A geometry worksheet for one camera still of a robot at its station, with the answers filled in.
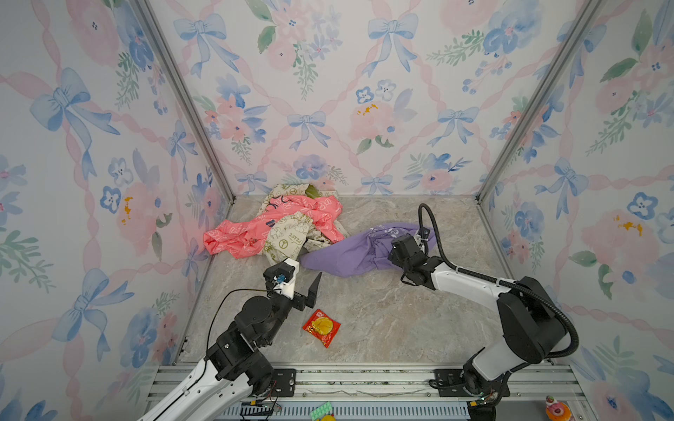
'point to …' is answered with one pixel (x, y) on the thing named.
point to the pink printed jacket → (247, 238)
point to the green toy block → (321, 410)
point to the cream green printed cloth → (291, 235)
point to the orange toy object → (557, 410)
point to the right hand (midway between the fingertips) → (402, 251)
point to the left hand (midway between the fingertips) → (303, 265)
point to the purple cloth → (367, 254)
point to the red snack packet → (323, 326)
